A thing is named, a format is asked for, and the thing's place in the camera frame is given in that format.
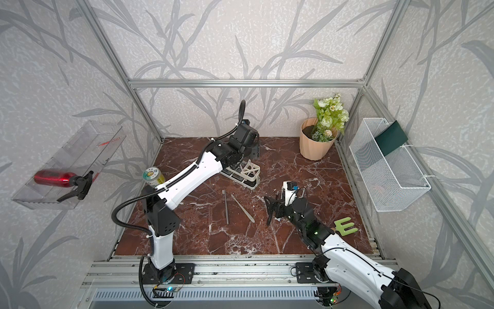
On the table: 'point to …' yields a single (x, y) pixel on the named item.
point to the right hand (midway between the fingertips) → (273, 194)
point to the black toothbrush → (269, 220)
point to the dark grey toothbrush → (224, 192)
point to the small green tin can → (153, 176)
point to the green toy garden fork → (341, 228)
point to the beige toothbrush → (242, 209)
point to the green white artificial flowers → (331, 117)
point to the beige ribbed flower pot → (310, 149)
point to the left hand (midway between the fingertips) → (254, 146)
